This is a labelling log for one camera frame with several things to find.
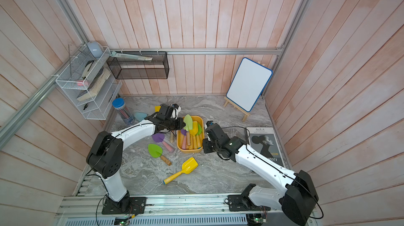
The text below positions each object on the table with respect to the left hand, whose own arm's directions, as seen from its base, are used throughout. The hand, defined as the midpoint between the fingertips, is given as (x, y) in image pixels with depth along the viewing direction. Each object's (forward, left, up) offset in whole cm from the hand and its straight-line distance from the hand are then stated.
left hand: (185, 126), depth 92 cm
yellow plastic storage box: (+7, -9, -3) cm, 12 cm away
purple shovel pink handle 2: (-2, +1, -4) cm, 5 cm away
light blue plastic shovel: (+14, +33, -9) cm, 37 cm away
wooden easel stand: (+14, -35, -2) cm, 38 cm away
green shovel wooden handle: (-12, +17, -9) cm, 23 cm away
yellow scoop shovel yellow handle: (+1, -5, -8) cm, 9 cm away
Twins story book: (-6, -47, -6) cm, 48 cm away
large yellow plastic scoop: (-21, -2, -9) cm, 23 cm away
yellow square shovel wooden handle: (+21, +22, -9) cm, 32 cm away
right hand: (-12, -11, +3) cm, 17 cm away
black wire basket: (+38, +42, +14) cm, 58 cm away
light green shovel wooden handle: (+4, -1, +1) cm, 4 cm away
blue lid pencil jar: (+8, +38, +9) cm, 40 cm away
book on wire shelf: (+10, +46, +23) cm, 52 cm away
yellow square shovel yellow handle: (-6, -8, -7) cm, 12 cm away
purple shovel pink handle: (-3, +17, -9) cm, 20 cm away
